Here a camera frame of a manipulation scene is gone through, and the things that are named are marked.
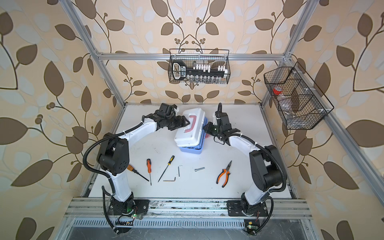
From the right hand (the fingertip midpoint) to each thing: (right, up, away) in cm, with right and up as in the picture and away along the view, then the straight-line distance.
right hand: (204, 128), depth 91 cm
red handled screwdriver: (-33, -22, -2) cm, 40 cm away
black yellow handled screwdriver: (-21, -21, -2) cm, 30 cm away
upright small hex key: (-15, -24, -4) cm, 29 cm away
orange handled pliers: (+10, -25, -6) cm, 28 cm away
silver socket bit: (-3, -24, -3) cm, 24 cm away
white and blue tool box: (-8, -5, -10) cm, 14 cm away
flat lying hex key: (-20, -29, -7) cm, 36 cm away
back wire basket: (+6, +41, +4) cm, 41 cm away
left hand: (-11, +4, 0) cm, 11 cm away
